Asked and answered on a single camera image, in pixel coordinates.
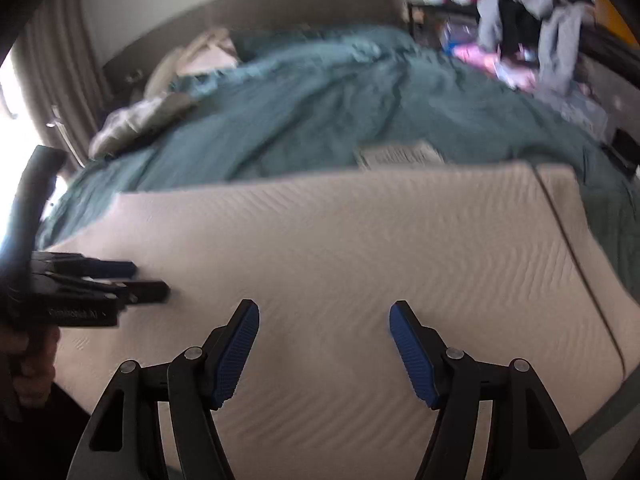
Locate white window handle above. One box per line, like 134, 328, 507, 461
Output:
50, 105, 83, 166

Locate blue plastic bag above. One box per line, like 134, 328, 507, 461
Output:
440, 15, 481, 51

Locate person's black trousers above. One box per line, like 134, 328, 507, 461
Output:
0, 385, 91, 480

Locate folded white garment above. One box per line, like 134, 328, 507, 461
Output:
90, 92, 196, 158

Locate crumpled beige blanket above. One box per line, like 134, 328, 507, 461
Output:
175, 27, 241, 76

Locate grey headboard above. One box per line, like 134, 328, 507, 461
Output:
102, 0, 406, 86

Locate black metal rack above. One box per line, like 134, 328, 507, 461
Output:
407, 0, 640, 181

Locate grey clothes pile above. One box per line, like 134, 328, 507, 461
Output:
475, 0, 601, 96

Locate green duvet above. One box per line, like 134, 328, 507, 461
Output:
37, 25, 640, 306

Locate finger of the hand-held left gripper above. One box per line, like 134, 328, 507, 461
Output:
32, 252, 138, 281
50, 277, 171, 307

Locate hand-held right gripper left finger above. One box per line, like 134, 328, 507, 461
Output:
67, 299, 261, 480

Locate person's left hand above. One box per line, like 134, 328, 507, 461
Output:
0, 329, 57, 423

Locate cream textured pants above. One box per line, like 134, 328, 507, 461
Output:
47, 142, 640, 471

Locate pink cloth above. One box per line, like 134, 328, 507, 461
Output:
450, 42, 538, 91

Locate grey curtain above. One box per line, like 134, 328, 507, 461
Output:
10, 0, 108, 171

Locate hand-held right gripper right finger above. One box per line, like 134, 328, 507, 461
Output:
389, 300, 588, 480

